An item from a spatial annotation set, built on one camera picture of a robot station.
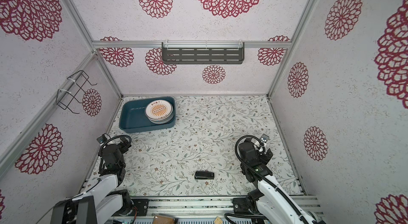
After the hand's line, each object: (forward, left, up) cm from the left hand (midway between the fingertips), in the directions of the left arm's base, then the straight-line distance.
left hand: (115, 143), depth 86 cm
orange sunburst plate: (+24, -19, -3) cm, 31 cm away
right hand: (-3, -76, +5) cm, 76 cm away
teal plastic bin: (+23, 0, -8) cm, 25 cm away
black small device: (-16, -48, -6) cm, 51 cm away
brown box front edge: (-34, -30, -4) cm, 46 cm away
